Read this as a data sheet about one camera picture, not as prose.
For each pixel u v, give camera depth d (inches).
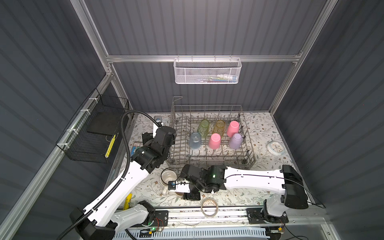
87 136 28.5
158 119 22.9
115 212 16.6
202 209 30.1
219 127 37.5
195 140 34.2
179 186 23.2
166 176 33.1
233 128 37.2
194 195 24.1
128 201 30.6
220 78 36.0
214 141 35.0
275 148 37.9
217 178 19.8
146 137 24.4
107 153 26.1
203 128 36.0
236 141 35.0
